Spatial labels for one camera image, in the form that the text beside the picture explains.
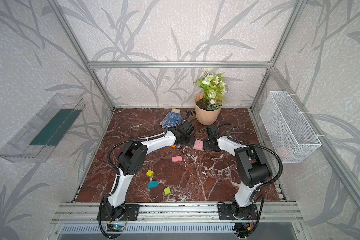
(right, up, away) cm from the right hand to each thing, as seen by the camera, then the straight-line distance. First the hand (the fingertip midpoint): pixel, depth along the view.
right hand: (209, 141), depth 98 cm
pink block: (-10, -3, -4) cm, 11 cm away
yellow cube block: (-36, -17, -14) cm, 42 cm away
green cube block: (-25, -25, -18) cm, 40 cm away
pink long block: (-7, -2, -2) cm, 7 cm away
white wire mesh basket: (+29, +8, -36) cm, 47 cm away
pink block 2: (-21, -10, -7) cm, 24 cm away
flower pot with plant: (+1, +26, +3) cm, 26 cm away
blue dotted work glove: (-27, +15, +15) cm, 34 cm away
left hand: (-10, +3, -1) cm, 10 cm away
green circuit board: (-49, -38, -27) cm, 67 cm away
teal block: (-33, -21, -17) cm, 43 cm away
